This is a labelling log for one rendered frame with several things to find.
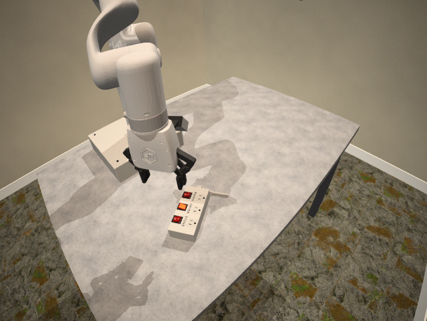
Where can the beige power strip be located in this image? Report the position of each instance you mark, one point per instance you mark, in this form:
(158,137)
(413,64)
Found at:
(189,214)

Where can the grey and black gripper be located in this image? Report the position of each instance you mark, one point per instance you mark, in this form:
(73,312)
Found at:
(158,150)

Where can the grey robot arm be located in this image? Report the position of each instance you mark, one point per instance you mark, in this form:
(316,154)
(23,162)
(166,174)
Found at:
(132,65)

